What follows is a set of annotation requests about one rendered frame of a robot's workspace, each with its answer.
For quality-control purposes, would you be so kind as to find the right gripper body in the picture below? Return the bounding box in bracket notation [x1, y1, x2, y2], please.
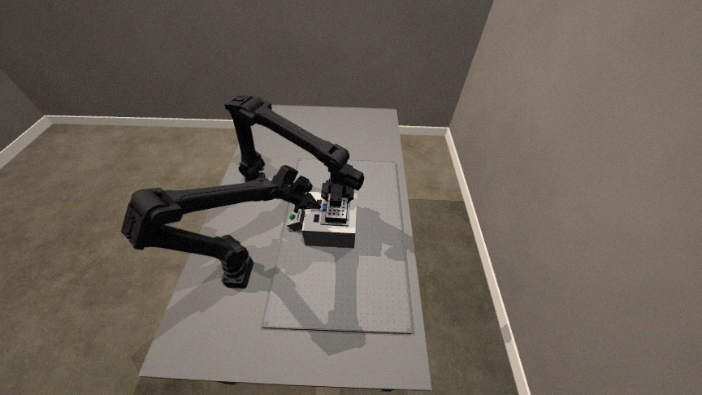
[284, 192, 310, 213]

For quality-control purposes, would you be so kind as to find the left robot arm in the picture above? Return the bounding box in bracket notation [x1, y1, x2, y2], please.
[224, 95, 364, 207]

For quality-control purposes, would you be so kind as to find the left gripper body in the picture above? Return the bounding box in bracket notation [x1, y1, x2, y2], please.
[322, 180, 354, 198]

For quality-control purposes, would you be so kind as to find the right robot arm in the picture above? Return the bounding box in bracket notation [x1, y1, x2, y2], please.
[121, 165, 313, 284]

